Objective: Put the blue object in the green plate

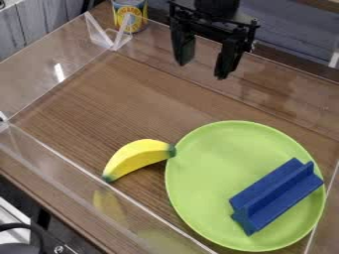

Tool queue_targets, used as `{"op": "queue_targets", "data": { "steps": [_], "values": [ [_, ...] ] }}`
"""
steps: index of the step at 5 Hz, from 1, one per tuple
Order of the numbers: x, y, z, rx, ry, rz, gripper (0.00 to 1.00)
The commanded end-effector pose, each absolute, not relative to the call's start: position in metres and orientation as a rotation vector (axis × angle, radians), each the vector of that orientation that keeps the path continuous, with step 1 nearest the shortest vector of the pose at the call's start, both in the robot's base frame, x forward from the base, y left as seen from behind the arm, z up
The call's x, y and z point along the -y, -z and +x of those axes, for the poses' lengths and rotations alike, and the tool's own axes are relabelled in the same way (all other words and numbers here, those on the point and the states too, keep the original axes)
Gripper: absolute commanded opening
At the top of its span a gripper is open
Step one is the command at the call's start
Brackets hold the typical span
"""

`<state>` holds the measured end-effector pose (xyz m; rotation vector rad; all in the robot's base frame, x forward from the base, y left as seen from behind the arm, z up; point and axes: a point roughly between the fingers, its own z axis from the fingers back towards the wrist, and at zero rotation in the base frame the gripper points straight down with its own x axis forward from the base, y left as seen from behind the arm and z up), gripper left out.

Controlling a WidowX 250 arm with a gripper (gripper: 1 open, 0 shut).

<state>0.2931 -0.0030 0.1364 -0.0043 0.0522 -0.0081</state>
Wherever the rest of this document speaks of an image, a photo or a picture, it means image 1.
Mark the black cable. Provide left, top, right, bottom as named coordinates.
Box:
left=0, top=222, right=46, bottom=254

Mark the clear acrylic corner bracket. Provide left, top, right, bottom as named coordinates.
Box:
left=85, top=12, right=133, bottom=52

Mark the yellow blue tin can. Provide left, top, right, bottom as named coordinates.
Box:
left=111, top=0, right=149, bottom=33

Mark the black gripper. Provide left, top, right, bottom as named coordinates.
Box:
left=169, top=0, right=259, bottom=79

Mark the clear acrylic enclosure wall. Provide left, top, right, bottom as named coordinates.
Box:
left=0, top=14, right=339, bottom=254

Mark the green round plate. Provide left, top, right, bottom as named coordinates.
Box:
left=165, top=120, right=326, bottom=252

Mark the blue T-shaped block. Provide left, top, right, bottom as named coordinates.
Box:
left=230, top=158, right=323, bottom=236

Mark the yellow toy banana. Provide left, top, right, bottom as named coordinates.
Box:
left=102, top=139, right=177, bottom=183

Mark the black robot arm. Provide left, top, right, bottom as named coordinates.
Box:
left=169, top=0, right=259, bottom=79

